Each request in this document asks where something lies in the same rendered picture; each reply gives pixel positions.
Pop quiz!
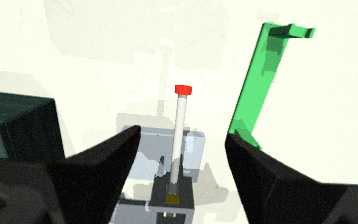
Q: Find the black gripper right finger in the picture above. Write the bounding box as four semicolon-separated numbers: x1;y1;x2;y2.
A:
224;133;358;224

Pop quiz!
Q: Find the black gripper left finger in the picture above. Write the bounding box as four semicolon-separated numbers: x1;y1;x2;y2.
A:
0;125;141;224

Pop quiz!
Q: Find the grey pin with red cap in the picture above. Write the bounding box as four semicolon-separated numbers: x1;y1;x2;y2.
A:
168;85;192;195

